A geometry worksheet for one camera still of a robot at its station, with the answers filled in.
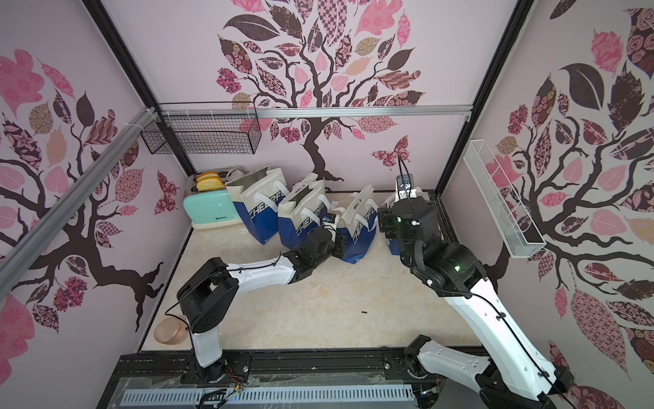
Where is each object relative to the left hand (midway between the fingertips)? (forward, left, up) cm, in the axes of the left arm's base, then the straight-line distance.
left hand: (344, 238), depth 88 cm
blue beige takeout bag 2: (+5, +13, +9) cm, 17 cm away
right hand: (-10, -14, +27) cm, 32 cm away
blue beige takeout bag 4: (+1, -20, -7) cm, 21 cm away
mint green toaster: (+16, +53, -2) cm, 56 cm away
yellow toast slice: (+22, +52, +6) cm, 57 cm away
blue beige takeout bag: (+12, +31, +9) cm, 34 cm away
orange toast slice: (+28, +55, +6) cm, 61 cm away
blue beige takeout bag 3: (+2, -4, +8) cm, 9 cm away
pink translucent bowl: (-27, +57, -13) cm, 64 cm away
